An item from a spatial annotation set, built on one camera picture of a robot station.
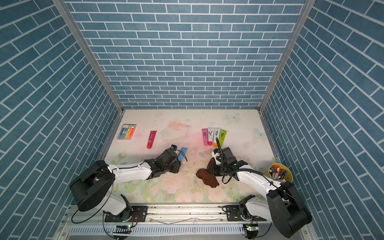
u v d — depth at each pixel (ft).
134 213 2.39
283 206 1.45
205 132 3.47
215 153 2.65
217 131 3.45
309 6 2.31
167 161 2.28
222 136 3.41
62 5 2.28
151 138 3.34
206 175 2.75
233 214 2.42
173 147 2.66
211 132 3.45
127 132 3.45
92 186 1.46
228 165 2.22
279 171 2.52
